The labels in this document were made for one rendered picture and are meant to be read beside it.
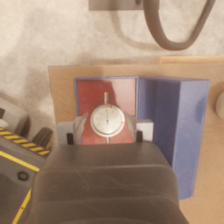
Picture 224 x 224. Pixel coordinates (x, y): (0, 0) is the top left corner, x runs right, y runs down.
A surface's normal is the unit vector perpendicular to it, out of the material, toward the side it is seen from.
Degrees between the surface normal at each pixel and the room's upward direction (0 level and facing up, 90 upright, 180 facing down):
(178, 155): 13
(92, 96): 0
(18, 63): 0
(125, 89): 0
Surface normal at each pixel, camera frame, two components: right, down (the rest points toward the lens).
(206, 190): 0.03, 0.27
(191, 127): 0.25, 0.25
